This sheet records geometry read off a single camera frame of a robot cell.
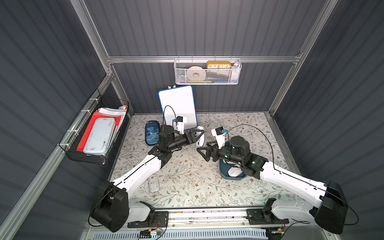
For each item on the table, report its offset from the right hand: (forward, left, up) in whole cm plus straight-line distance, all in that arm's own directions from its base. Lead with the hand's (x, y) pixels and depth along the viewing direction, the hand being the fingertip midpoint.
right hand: (205, 144), depth 71 cm
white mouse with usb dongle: (+1, +2, 0) cm, 2 cm away
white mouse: (-11, +28, -24) cm, 39 cm away
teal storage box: (-1, -12, -25) cm, 28 cm away
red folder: (+13, +46, +3) cm, 48 cm away
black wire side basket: (+25, +58, +4) cm, 63 cm away
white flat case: (+1, +49, +6) cm, 49 cm away
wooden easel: (+34, +20, +8) cm, 41 cm away
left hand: (+5, +1, +2) cm, 5 cm away
